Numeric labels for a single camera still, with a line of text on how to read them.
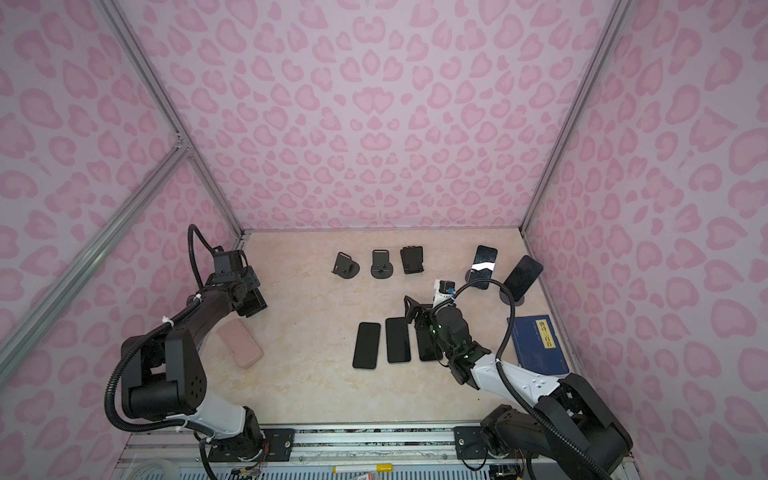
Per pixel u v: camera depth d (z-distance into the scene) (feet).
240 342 3.03
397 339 2.97
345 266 3.40
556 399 1.48
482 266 3.32
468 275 3.32
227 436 2.01
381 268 3.41
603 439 1.37
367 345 2.97
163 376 1.46
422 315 2.41
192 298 1.90
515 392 1.54
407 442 2.46
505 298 3.25
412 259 3.48
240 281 2.37
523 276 3.03
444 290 2.36
